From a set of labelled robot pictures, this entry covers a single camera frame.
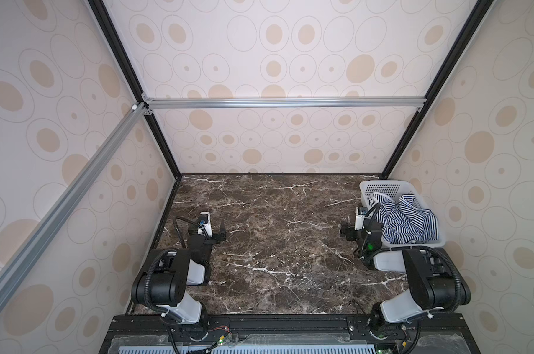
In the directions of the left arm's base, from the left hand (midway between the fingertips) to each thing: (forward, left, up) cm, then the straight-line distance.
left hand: (217, 217), depth 89 cm
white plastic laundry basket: (+20, -80, -5) cm, 83 cm away
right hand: (+2, -62, -5) cm, 62 cm away
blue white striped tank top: (+2, -79, -4) cm, 79 cm away
